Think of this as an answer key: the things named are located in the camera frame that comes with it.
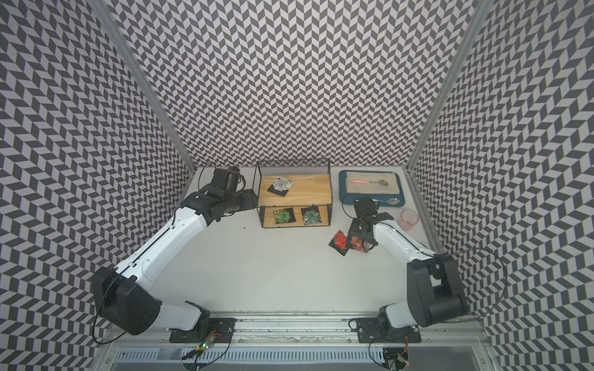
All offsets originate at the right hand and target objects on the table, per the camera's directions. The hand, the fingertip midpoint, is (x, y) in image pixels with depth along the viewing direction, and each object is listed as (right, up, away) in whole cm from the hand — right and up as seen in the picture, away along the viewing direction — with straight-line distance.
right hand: (362, 236), depth 89 cm
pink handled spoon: (+15, +22, +23) cm, 35 cm away
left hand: (-41, +14, -8) cm, 45 cm away
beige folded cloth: (+10, +19, +22) cm, 30 cm away
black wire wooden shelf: (-27, +17, +1) cm, 31 cm away
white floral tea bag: (-32, +19, 0) cm, 37 cm away
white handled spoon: (+16, +13, +13) cm, 24 cm away
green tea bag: (-20, +7, +10) cm, 23 cm away
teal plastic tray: (-2, +14, +20) cm, 24 cm away
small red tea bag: (-8, -4, +4) cm, 10 cm away
